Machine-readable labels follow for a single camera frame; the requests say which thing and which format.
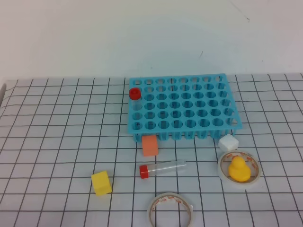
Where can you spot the red-capped clear test tube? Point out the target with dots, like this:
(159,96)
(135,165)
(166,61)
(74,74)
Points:
(150,170)

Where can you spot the red-capped tube in rack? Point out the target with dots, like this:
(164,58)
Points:
(135,98)

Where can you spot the blue test tube rack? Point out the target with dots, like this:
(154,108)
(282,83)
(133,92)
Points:
(183,107)

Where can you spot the orange foam cube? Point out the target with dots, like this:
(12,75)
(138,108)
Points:
(150,145)

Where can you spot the white foam cube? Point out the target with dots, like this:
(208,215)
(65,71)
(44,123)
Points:
(228,143)

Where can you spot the yellow foam cube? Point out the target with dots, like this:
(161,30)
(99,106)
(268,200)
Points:
(101,183)

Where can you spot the front tape roll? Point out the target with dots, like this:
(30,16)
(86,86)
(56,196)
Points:
(169,196)

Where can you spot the yellow rubber duck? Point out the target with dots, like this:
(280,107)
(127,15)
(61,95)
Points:
(239,170)

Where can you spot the tape roll under duck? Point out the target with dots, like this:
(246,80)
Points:
(225,161)

